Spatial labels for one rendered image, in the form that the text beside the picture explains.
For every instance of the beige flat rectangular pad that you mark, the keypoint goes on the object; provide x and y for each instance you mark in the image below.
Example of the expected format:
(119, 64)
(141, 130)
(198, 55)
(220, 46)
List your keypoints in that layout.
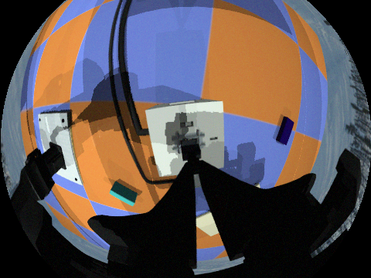
(206, 223)

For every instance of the teal rectangular block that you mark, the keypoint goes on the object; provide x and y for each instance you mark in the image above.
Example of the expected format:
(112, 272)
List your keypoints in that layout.
(123, 193)

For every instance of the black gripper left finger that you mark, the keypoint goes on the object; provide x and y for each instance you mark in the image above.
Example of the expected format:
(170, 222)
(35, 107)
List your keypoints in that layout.
(170, 225)

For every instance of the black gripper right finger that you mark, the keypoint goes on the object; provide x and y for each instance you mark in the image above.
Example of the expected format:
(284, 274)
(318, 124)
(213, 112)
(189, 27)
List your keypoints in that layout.
(240, 210)

